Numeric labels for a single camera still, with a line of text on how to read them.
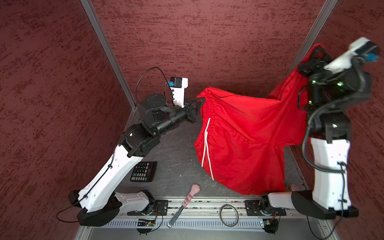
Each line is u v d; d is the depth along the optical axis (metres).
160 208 0.74
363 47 0.34
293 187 0.71
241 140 0.58
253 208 0.74
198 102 0.51
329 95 0.35
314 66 0.39
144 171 0.85
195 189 0.79
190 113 0.43
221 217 0.71
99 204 0.36
